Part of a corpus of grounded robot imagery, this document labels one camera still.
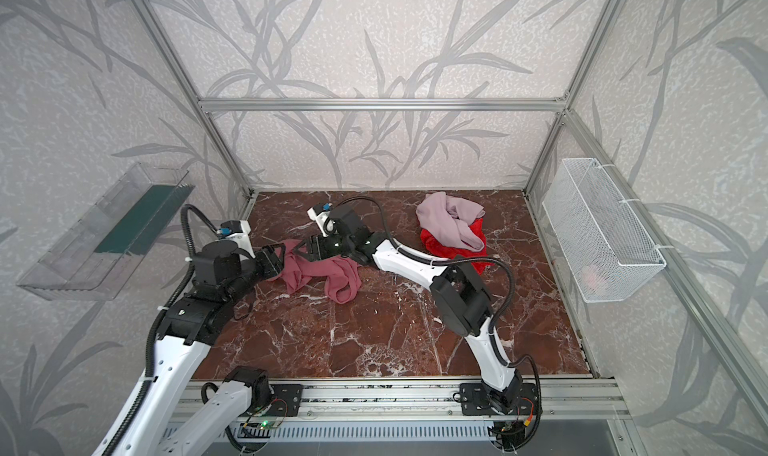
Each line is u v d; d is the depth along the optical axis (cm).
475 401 74
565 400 75
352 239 68
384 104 94
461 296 52
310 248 74
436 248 99
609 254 60
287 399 73
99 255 65
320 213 76
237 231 61
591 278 74
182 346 44
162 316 48
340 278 94
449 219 102
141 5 73
